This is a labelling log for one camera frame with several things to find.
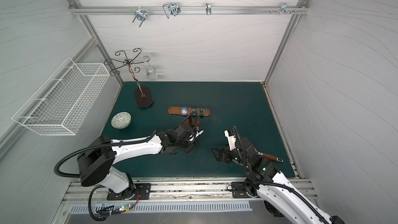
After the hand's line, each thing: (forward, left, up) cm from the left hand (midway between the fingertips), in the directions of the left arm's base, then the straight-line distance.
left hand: (188, 145), depth 80 cm
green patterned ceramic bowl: (+19, +46, -7) cm, 50 cm away
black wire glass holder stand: (+40, +37, -7) cm, 55 cm away
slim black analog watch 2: (+17, -6, +6) cm, 19 cm away
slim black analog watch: (+18, -2, +7) cm, 20 cm away
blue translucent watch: (+17, +3, +7) cm, 19 cm away
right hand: (-1, -16, +6) cm, 17 cm away
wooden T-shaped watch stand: (+18, +8, +6) cm, 21 cm away
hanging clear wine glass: (+43, +27, +13) cm, 52 cm away
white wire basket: (+7, +57, +23) cm, 62 cm away
